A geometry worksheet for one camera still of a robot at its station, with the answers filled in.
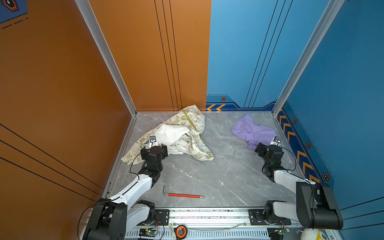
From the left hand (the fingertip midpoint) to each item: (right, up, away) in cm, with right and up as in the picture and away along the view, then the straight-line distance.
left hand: (154, 144), depth 86 cm
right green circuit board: (+65, -39, -17) cm, 78 cm away
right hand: (+67, -1, +4) cm, 68 cm away
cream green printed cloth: (+22, 0, 0) cm, 22 cm away
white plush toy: (+75, -35, -23) cm, 86 cm away
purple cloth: (+63, +6, +16) cm, 65 cm away
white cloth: (+7, +6, +4) cm, 10 cm away
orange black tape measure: (+18, -37, -19) cm, 46 cm away
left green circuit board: (+4, -40, -16) cm, 43 cm away
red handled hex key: (+17, -26, -6) cm, 32 cm away
